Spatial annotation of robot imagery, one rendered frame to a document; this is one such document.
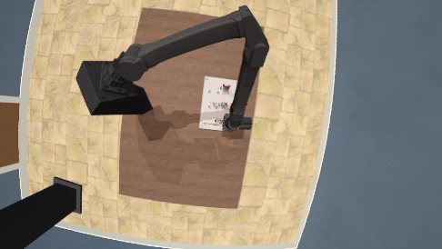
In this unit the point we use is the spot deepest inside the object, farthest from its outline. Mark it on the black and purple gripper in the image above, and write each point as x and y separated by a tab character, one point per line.
225	128

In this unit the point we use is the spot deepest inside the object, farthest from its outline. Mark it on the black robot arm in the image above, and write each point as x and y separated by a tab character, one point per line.
139	58

